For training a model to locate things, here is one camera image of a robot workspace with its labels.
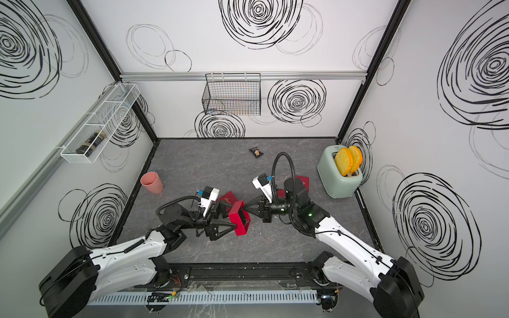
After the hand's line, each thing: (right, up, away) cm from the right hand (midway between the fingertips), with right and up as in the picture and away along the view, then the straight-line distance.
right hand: (245, 209), depth 66 cm
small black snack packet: (+3, +21, +46) cm, 50 cm away
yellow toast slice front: (+42, +16, +20) cm, 49 cm away
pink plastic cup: (-46, +6, +27) cm, 54 cm away
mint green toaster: (+37, +7, +20) cm, 42 cm away
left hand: (-3, -3, -3) cm, 5 cm away
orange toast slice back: (+46, +17, +16) cm, 52 cm away
